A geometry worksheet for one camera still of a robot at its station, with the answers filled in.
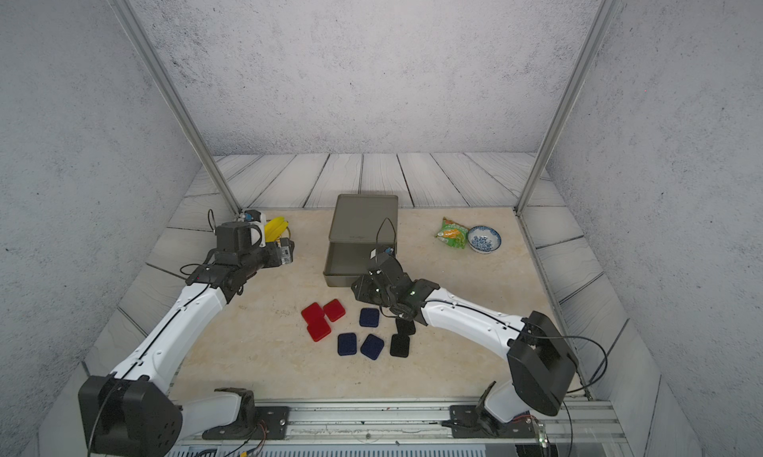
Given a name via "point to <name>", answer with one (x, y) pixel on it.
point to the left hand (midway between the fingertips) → (283, 243)
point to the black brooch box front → (399, 345)
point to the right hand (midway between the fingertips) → (353, 289)
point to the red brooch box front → (319, 329)
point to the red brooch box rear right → (334, 310)
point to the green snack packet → (453, 233)
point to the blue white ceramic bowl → (483, 239)
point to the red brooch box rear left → (312, 312)
